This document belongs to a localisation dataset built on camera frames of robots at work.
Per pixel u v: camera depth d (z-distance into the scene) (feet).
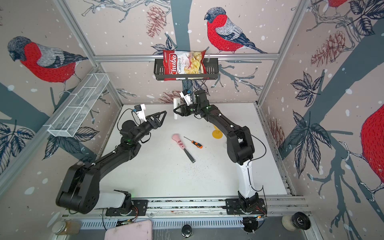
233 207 2.39
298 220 2.01
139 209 2.39
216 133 3.32
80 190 1.38
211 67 3.11
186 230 1.96
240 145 1.78
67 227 2.04
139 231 2.16
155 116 2.29
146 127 2.32
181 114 2.69
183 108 2.62
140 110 2.33
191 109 2.63
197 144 3.15
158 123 2.31
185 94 2.67
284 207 2.46
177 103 2.81
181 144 3.12
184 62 2.87
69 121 2.34
